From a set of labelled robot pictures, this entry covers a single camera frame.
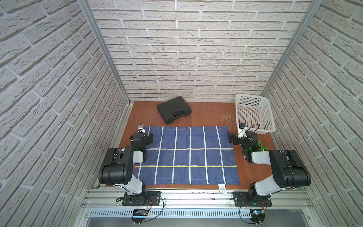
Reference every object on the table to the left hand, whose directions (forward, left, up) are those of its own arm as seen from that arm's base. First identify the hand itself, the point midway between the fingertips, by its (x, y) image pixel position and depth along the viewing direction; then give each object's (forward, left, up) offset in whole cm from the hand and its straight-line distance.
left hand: (143, 130), depth 94 cm
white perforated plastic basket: (+21, -87, -4) cm, 89 cm away
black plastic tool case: (+22, -19, -3) cm, 29 cm away
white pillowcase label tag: (-35, -50, -5) cm, 61 cm away
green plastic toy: (-11, -80, -3) cm, 81 cm away
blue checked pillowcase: (-15, -32, -6) cm, 36 cm away
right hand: (-1, -65, +1) cm, 65 cm away
